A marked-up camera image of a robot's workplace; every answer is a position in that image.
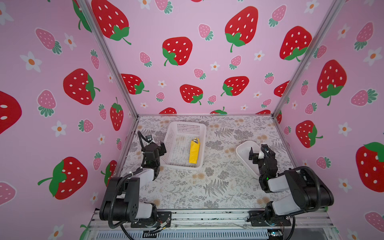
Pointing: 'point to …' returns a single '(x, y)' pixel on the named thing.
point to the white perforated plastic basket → (177, 141)
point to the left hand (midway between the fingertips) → (154, 143)
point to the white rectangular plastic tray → (243, 149)
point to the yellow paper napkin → (194, 151)
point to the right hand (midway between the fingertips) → (261, 148)
